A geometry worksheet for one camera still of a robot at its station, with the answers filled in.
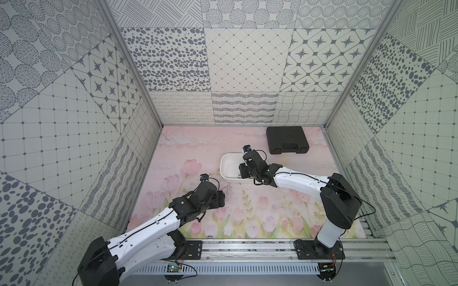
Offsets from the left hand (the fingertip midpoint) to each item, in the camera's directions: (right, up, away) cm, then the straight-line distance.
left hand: (219, 193), depth 80 cm
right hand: (+12, +10, +9) cm, 18 cm away
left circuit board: (-18, -28, -9) cm, 34 cm away
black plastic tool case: (+40, +25, +31) cm, 57 cm away
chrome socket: (-4, -19, -3) cm, 19 cm away
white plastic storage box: (+4, +7, +20) cm, 21 cm away
